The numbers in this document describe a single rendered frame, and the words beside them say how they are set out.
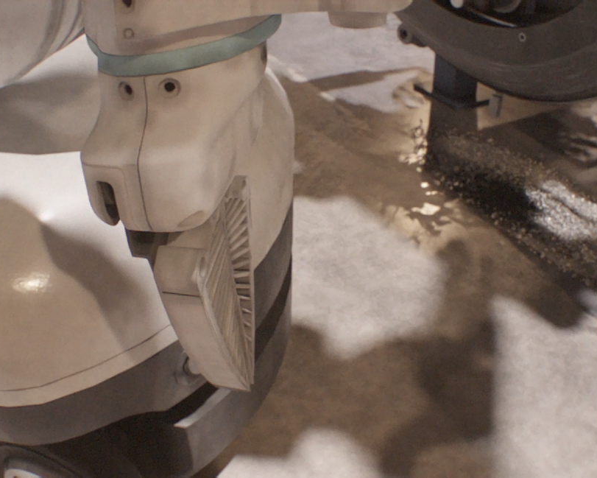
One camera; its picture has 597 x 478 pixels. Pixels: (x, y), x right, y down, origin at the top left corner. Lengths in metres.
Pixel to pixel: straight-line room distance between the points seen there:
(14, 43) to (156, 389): 0.27
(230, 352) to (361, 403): 0.43
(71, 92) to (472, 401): 0.58
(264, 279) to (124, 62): 0.33
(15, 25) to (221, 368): 0.28
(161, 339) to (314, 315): 0.42
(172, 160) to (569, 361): 0.69
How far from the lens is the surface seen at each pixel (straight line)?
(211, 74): 0.24
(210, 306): 0.29
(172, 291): 0.28
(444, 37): 0.98
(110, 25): 0.25
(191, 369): 0.49
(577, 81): 0.84
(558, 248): 1.04
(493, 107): 1.11
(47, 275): 0.40
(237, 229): 0.33
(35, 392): 0.43
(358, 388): 0.76
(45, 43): 0.46
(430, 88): 1.52
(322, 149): 1.22
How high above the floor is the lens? 0.56
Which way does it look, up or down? 34 degrees down
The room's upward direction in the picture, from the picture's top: 2 degrees clockwise
